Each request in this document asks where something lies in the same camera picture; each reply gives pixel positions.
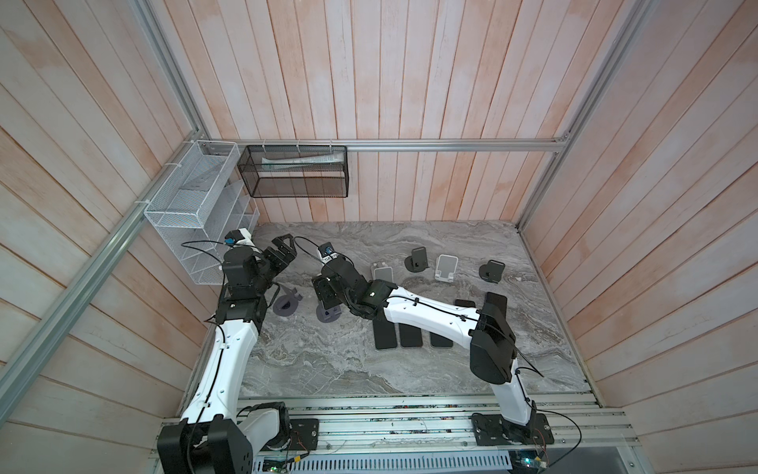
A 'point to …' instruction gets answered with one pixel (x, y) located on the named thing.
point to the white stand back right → (446, 268)
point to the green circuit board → (529, 460)
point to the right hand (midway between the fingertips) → (322, 274)
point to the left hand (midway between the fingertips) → (286, 248)
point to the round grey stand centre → (417, 262)
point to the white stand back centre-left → (383, 273)
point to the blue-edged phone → (464, 303)
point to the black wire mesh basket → (295, 171)
